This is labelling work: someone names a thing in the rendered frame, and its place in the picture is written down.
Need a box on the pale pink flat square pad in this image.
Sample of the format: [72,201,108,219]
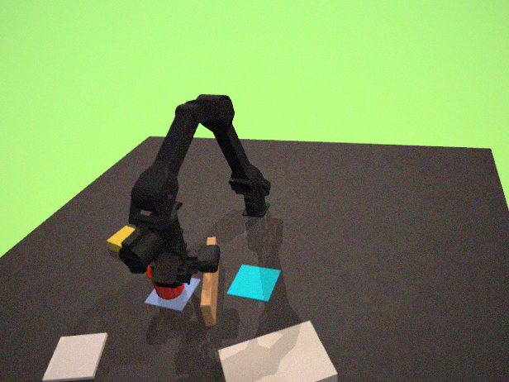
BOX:
[42,333,107,382]

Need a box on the yellow rectangular block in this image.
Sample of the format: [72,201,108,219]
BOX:
[107,226,135,253]

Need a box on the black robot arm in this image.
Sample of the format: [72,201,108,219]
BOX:
[119,94,271,289]

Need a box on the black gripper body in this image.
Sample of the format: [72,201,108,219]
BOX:
[128,228,221,274]

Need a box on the red plastic cup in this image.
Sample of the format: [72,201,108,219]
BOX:
[146,266,185,300]

